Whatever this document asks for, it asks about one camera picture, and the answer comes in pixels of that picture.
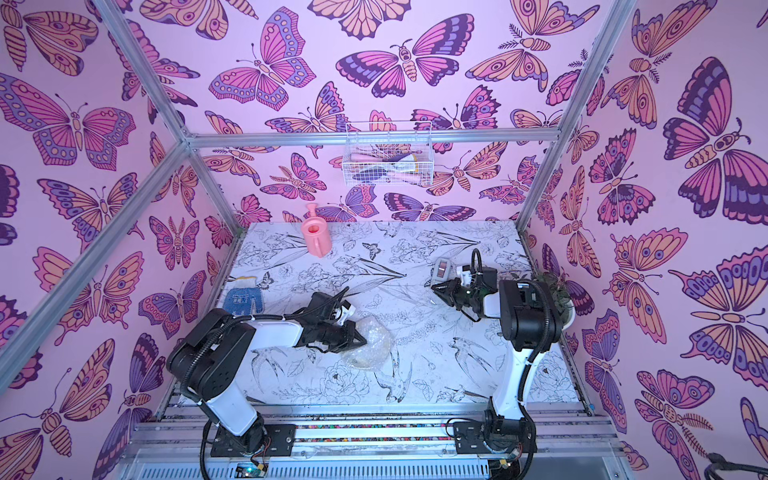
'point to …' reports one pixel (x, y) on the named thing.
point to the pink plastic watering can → (316, 232)
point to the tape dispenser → (440, 270)
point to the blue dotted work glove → (238, 300)
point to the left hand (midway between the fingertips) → (368, 343)
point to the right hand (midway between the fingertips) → (436, 287)
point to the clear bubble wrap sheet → (378, 349)
